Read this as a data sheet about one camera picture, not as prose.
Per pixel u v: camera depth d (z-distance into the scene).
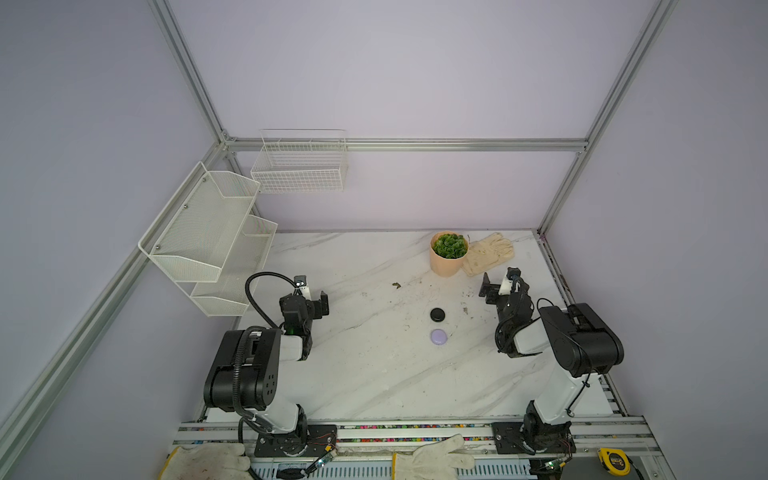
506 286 0.83
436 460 0.71
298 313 0.73
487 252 1.15
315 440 0.75
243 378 0.45
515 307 0.70
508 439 0.73
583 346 0.49
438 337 0.91
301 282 0.82
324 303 0.88
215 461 0.71
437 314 0.96
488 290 0.87
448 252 1.01
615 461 0.69
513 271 0.81
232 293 0.73
